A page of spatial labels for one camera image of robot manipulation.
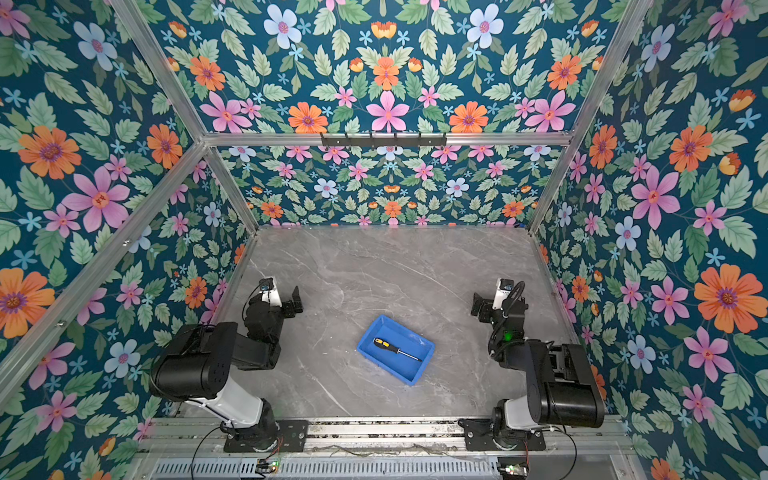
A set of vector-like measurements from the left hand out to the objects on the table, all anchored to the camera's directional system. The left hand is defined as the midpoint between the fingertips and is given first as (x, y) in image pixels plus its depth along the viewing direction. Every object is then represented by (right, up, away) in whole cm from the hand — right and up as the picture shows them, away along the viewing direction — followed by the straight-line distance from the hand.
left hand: (281, 281), depth 90 cm
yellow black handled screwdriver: (+32, -18, -3) cm, 37 cm away
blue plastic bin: (+36, -24, -6) cm, 44 cm away
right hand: (+66, -4, +2) cm, 66 cm away
